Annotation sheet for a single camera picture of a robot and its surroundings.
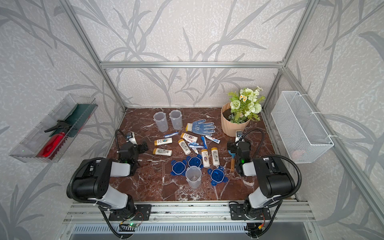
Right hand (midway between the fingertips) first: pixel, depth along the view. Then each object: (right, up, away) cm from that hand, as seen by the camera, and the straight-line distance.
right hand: (238, 137), depth 94 cm
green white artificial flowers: (+2, +21, -8) cm, 23 cm away
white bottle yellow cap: (-32, -1, +6) cm, 32 cm away
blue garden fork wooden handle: (-4, -15, -4) cm, 17 cm away
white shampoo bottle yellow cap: (-21, -12, -3) cm, 25 cm away
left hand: (-64, -1, -1) cm, 64 cm away
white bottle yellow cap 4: (-52, -9, 0) cm, 53 cm away
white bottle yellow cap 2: (-34, -7, +2) cm, 35 cm away
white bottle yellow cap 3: (-49, -3, +5) cm, 49 cm away
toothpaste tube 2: (-27, -9, +2) cm, 29 cm away
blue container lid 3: (-14, -21, -8) cm, 27 cm away
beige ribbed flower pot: (-5, +6, +1) cm, 7 cm away
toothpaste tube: (-27, -6, +3) cm, 28 cm away
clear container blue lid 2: (-40, +12, +4) cm, 42 cm away
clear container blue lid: (-50, +11, +2) cm, 51 cm away
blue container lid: (-37, -18, -5) cm, 41 cm away
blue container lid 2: (-27, -14, -1) cm, 30 cm away
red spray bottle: (-83, -1, -37) cm, 91 cm away
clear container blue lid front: (-28, -20, -10) cm, 36 cm away
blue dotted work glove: (-24, +6, +15) cm, 29 cm away
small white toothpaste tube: (-15, -2, +8) cm, 17 cm away
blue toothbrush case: (-29, -5, +5) cm, 29 cm away
